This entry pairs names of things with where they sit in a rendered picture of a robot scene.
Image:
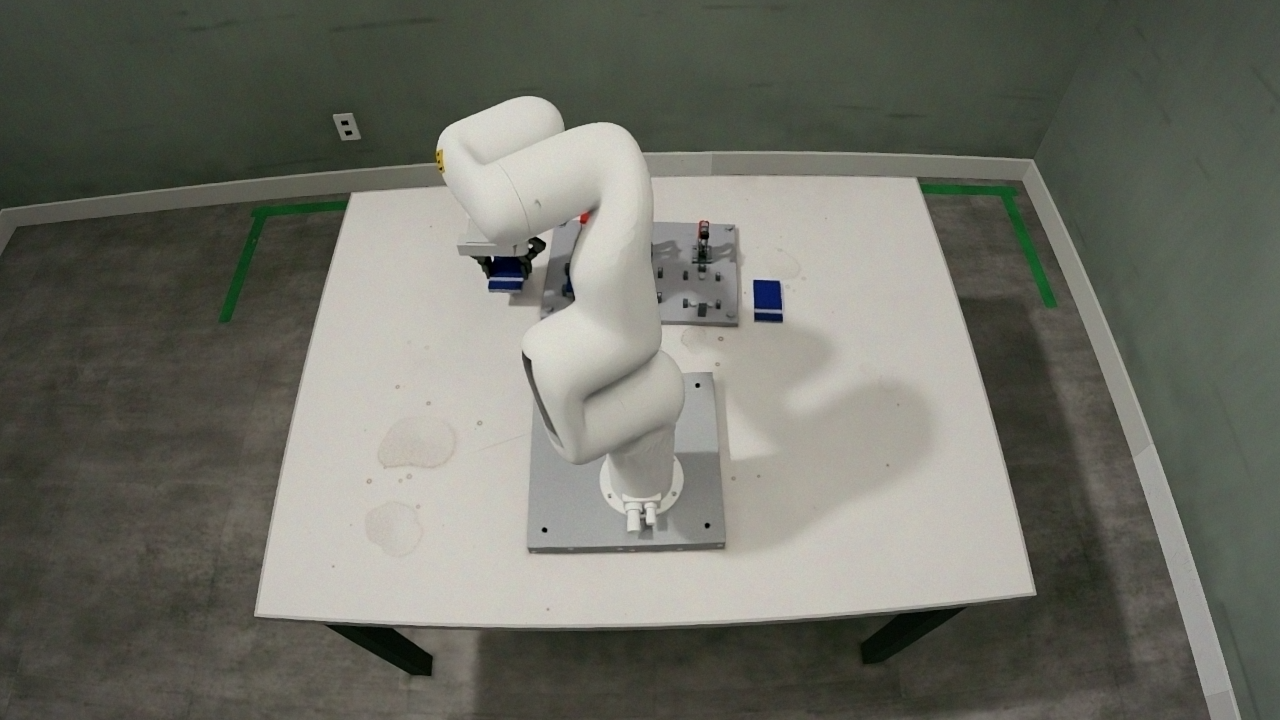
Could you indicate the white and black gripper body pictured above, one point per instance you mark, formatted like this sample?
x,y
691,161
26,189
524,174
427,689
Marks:
x,y
522,248

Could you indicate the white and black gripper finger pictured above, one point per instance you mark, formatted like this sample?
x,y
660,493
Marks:
x,y
526,261
486,263

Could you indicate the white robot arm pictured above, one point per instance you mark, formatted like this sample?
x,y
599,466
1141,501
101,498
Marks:
x,y
595,368

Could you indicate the grey toggle clamp with red handle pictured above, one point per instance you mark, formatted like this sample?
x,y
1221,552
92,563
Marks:
x,y
583,219

